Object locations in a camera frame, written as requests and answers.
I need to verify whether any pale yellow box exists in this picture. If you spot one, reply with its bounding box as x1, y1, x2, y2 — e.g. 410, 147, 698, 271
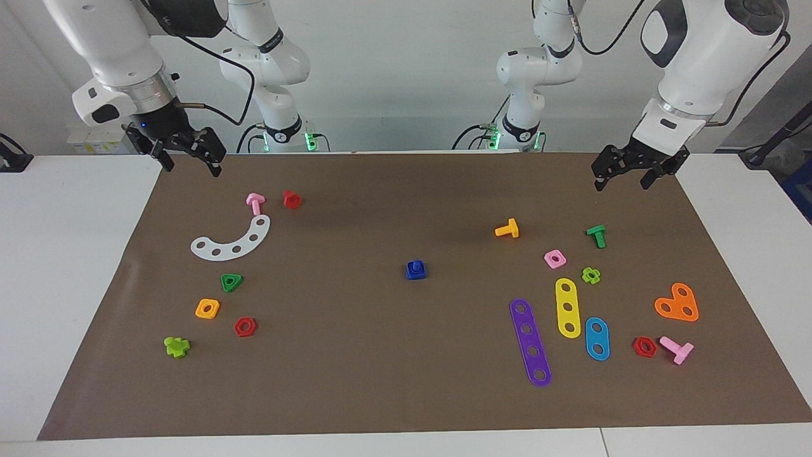
67, 124, 137, 155

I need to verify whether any white curved perforated plate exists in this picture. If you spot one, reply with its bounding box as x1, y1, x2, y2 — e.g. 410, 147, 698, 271
190, 215, 272, 262

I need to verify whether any black stand pole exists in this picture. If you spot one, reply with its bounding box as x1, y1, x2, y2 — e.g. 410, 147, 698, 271
739, 102, 812, 169

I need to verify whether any yellow three-hole plate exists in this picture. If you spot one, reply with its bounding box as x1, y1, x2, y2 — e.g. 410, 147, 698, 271
555, 277, 582, 339

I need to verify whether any orange angled three-hole plate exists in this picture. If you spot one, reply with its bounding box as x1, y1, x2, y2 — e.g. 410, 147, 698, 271
654, 282, 700, 323

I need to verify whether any blue crate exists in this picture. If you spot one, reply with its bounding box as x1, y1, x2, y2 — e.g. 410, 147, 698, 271
782, 159, 812, 223

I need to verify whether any black table clamp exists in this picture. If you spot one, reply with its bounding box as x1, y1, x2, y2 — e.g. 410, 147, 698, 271
0, 133, 34, 173

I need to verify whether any blue two-hole plate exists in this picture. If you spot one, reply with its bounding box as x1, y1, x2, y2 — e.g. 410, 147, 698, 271
584, 316, 611, 362

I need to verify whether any purple four-hole plate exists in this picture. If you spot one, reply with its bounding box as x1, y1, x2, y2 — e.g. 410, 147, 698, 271
509, 298, 553, 388

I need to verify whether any brown table mat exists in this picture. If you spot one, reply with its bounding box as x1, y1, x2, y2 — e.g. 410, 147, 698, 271
37, 151, 812, 441

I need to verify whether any black right base cable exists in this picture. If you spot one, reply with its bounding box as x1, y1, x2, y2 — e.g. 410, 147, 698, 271
237, 123, 264, 154

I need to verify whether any black base cable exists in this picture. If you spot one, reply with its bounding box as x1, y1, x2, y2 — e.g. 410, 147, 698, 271
452, 95, 511, 150
237, 123, 264, 154

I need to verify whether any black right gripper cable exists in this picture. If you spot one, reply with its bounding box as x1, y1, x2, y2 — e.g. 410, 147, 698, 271
143, 0, 256, 126

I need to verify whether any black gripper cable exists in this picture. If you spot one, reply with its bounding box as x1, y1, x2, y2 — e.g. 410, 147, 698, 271
143, 0, 256, 126
568, 0, 792, 126

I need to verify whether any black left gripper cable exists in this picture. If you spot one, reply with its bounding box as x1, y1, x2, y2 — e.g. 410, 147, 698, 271
568, 0, 792, 126

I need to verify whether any black left base cable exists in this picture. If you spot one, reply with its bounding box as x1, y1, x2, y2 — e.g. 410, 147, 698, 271
452, 95, 511, 150

